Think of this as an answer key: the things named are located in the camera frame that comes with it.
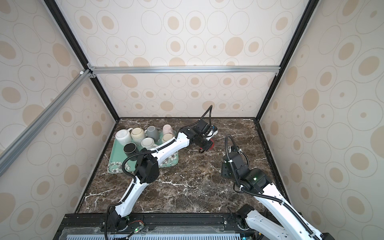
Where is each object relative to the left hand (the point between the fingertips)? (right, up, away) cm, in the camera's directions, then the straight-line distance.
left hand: (215, 142), depth 89 cm
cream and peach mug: (-30, +3, +9) cm, 31 cm away
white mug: (-42, -1, +6) cm, 42 cm away
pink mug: (-30, +8, +11) cm, 33 cm away
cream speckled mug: (-50, +4, +10) cm, 51 cm away
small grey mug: (-40, +6, +12) cm, 42 cm away
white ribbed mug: (-59, +3, +9) cm, 59 cm away
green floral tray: (-62, -15, +6) cm, 64 cm away
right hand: (+4, -11, -14) cm, 18 cm away
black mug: (-51, -4, +2) cm, 51 cm away
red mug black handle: (-2, -1, -7) cm, 7 cm away
